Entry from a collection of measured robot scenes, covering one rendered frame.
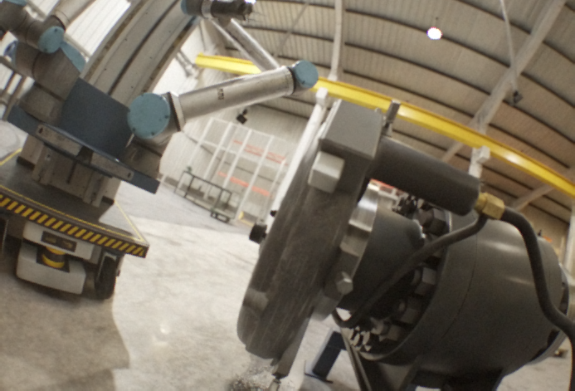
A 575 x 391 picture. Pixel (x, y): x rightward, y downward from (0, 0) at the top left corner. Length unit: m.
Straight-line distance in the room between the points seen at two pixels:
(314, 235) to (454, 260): 0.33
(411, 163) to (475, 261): 0.33
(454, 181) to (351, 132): 0.19
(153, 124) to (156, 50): 0.55
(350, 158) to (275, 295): 0.25
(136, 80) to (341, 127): 1.04
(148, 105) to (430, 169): 0.78
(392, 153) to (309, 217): 0.17
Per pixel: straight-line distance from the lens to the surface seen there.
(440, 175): 0.43
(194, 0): 1.11
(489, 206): 0.50
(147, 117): 0.86
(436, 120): 9.36
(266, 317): 0.48
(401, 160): 0.40
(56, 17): 0.98
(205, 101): 0.90
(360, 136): 0.38
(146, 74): 1.24
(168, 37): 1.36
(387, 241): 0.68
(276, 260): 0.44
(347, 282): 0.34
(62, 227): 0.92
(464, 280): 0.63
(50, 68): 1.01
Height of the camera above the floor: 0.61
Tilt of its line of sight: 10 degrees up
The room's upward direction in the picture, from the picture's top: 23 degrees clockwise
